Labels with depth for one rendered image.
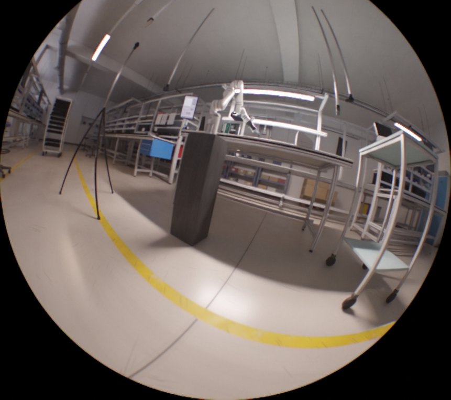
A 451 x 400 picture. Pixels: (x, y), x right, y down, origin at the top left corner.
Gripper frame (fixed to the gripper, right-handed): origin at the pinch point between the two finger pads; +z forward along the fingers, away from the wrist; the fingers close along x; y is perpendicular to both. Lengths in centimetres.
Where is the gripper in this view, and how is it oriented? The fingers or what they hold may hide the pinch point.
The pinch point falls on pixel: (259, 134)
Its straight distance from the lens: 151.7
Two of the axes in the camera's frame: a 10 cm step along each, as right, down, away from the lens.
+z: 5.2, 8.5, -0.7
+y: -8.4, 5.3, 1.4
